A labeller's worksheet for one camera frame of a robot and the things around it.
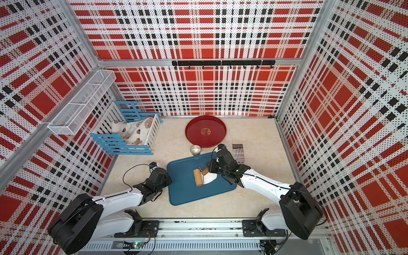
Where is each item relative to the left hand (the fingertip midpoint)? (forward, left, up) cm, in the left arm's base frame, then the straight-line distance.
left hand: (172, 175), depth 92 cm
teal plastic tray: (-7, -7, 0) cm, 10 cm away
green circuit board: (-33, +9, +2) cm, 35 cm away
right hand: (+1, -23, +10) cm, 25 cm away
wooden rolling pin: (-3, -16, +2) cm, 16 cm away
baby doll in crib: (+28, +29, +5) cm, 41 cm away
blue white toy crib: (+47, +42, +7) cm, 63 cm away
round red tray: (+33, -19, 0) cm, 38 cm away
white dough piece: (-4, -22, +6) cm, 23 cm away
